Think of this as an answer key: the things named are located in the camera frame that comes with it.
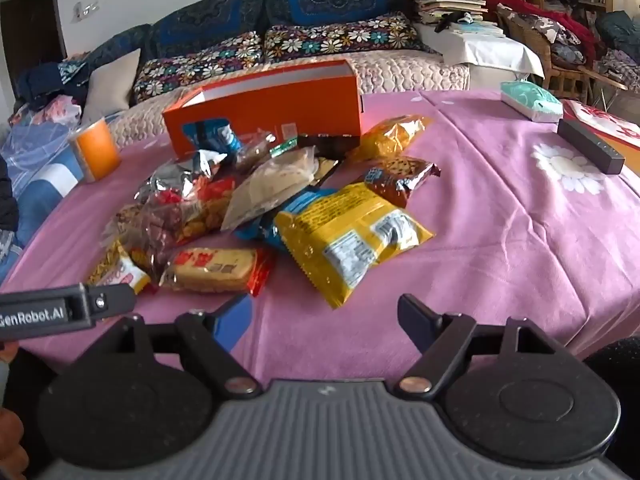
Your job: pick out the orange cardboard box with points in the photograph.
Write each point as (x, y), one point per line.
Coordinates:
(280, 105)

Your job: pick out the red clear snack bag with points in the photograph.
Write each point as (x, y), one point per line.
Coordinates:
(200, 215)

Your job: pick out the teal tissue pack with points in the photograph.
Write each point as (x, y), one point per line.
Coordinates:
(530, 97)

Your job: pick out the silver foil snack bag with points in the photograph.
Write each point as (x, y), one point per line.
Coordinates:
(170, 177)

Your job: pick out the small yellow white packet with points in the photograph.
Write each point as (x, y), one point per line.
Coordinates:
(122, 272)

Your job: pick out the clear brown bun packet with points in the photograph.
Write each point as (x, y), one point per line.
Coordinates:
(255, 152)

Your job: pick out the pink floral clothes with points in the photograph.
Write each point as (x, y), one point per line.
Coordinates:
(55, 110)

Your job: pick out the small black cloth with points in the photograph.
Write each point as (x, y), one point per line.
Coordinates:
(452, 20)

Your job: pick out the dark blue clothes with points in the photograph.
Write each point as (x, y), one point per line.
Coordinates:
(45, 80)

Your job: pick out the wicker chair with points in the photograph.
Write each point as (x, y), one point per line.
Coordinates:
(565, 67)

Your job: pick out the blue white striped cloth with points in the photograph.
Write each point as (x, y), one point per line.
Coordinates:
(35, 185)

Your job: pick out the white beige snack bag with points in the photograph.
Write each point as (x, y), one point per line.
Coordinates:
(270, 185)

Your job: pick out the golden orange snack bag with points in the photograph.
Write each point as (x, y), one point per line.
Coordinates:
(390, 137)

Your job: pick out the red rectangular cracker packet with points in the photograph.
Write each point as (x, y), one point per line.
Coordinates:
(215, 267)

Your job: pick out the pink floral tablecloth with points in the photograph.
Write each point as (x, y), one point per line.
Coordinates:
(500, 240)

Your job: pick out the dark wooden door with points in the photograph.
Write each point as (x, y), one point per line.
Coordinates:
(30, 40)

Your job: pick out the blue patterned sofa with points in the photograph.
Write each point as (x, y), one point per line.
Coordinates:
(210, 15)

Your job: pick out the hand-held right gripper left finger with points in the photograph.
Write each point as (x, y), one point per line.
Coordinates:
(235, 319)

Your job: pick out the brown chocolate cookie packet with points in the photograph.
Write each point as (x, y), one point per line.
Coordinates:
(400, 175)

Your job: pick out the red white paper bag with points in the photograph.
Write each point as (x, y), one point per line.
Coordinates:
(610, 125)

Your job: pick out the black rectangular bar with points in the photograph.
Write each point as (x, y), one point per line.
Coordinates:
(590, 145)

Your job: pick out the blue white snack packet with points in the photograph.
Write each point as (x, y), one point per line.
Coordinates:
(212, 135)

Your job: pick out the dark brown snack packet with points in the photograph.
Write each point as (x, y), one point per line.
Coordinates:
(330, 145)

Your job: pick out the person's left hand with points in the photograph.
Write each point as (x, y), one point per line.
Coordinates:
(10, 442)

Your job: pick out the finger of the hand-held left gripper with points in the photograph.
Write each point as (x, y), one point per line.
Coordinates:
(112, 297)

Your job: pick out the beige quilted cover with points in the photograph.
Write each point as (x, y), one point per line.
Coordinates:
(400, 72)

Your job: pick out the floral daisy pillow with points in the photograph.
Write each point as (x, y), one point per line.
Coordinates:
(340, 37)
(200, 65)

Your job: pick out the red blanket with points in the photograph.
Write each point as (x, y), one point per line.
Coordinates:
(570, 22)

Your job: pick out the orange white paper cup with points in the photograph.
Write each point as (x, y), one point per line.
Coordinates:
(97, 152)

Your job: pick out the green edged cookie packet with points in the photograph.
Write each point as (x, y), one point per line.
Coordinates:
(282, 148)

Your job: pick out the large yellow snack bag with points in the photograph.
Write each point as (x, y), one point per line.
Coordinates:
(340, 240)

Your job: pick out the plain beige pillow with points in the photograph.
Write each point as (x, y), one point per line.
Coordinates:
(112, 85)

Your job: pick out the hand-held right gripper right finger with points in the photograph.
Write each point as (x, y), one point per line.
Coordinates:
(415, 317)

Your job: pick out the clear bag of brown snacks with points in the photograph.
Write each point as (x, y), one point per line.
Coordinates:
(145, 235)

